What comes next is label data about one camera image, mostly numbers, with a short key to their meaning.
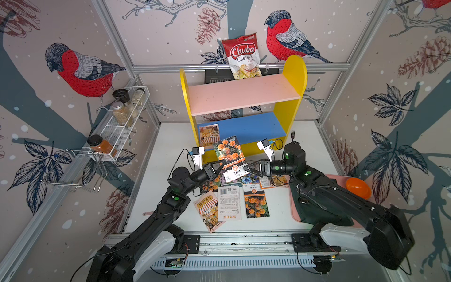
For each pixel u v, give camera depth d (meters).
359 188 0.86
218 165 0.70
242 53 0.82
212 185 0.91
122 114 0.71
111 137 0.73
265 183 0.91
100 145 0.60
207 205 0.83
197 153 0.67
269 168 0.62
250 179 0.92
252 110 1.22
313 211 0.82
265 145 0.67
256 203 0.85
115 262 0.42
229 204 0.84
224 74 0.95
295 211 0.83
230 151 0.72
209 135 0.95
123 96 0.73
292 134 1.14
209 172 0.63
